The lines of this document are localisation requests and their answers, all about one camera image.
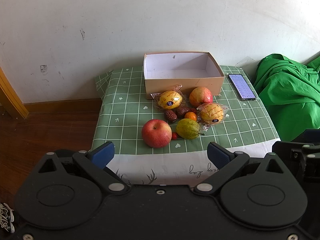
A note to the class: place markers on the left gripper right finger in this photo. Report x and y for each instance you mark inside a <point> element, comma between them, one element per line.
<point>260,193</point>

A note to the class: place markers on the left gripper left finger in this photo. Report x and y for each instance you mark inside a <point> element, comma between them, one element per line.
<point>66,188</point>

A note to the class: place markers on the yellow lemon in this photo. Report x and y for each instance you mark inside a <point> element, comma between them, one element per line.
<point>169,99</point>
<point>211,113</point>

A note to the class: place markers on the green yellow pear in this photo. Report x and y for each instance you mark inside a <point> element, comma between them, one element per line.
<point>188,129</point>

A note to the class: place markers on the red apple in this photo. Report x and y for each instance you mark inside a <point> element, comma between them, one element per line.
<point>156,133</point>
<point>199,96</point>

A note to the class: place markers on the black white sneaker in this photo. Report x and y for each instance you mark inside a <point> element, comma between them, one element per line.
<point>7,218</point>

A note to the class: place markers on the green cloth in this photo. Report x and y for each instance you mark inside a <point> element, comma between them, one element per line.
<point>290,92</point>

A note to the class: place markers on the smartphone with lit screen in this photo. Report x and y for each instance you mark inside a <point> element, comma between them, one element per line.
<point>245,93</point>

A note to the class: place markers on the small cherry tomato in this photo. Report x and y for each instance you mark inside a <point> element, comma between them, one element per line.
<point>174,136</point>

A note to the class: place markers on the green checkered tablecloth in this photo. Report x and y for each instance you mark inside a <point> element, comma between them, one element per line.
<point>125,109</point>

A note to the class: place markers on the small orange tangerine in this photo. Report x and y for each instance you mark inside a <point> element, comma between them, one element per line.
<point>191,116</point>

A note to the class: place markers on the right red date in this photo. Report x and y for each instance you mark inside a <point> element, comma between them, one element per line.
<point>181,111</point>

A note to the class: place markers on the red date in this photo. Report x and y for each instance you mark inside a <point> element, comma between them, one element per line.
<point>170,116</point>
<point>181,111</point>

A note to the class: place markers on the left red date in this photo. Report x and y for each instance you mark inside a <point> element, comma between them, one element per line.
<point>170,116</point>

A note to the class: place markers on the yellow wooden furniture edge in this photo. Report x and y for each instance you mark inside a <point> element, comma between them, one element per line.
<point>10,100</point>

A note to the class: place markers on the brown cardboard box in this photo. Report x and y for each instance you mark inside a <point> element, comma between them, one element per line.
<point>190,69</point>

